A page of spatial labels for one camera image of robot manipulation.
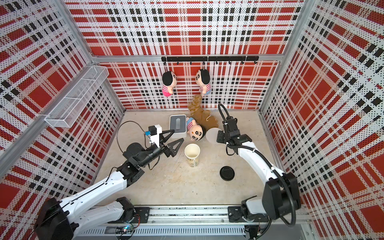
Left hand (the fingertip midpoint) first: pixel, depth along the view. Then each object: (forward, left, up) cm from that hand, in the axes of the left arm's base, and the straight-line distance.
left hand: (181, 135), depth 68 cm
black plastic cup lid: (-7, -24, -30) cm, 39 cm away
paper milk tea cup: (0, -4, -17) cm, 17 cm away
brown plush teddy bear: (+29, -10, -20) cm, 37 cm away
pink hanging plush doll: (+41, +11, +1) cm, 43 cm away
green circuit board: (-34, +27, -29) cm, 53 cm away
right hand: (+10, -22, -14) cm, 28 cm away
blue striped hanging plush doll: (+40, -10, +3) cm, 42 cm away
